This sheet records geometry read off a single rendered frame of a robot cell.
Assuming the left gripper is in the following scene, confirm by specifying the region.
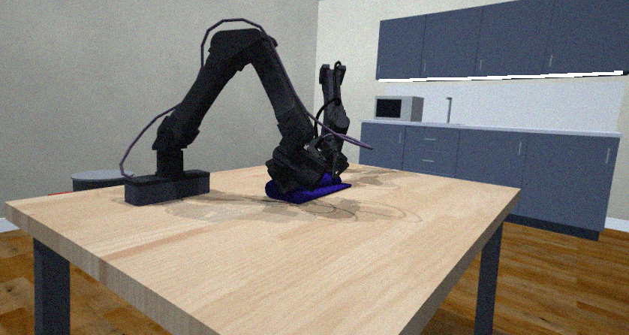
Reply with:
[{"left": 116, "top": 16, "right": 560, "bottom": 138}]
[{"left": 320, "top": 139, "right": 349, "bottom": 180}]

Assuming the dark blue towel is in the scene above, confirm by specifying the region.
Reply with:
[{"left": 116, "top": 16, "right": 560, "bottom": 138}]
[{"left": 265, "top": 171, "right": 352, "bottom": 204}]

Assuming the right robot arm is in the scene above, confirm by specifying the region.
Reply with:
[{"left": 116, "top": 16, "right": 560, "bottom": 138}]
[{"left": 124, "top": 28, "right": 328, "bottom": 192}]

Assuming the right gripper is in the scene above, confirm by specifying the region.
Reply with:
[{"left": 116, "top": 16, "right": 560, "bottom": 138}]
[{"left": 266, "top": 146, "right": 323, "bottom": 195}]

